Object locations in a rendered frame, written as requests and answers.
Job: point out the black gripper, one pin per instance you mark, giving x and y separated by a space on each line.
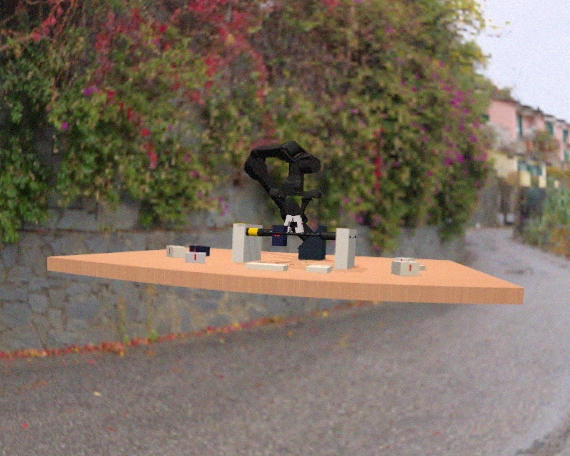
277 192

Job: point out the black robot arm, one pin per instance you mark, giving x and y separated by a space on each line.
256 168

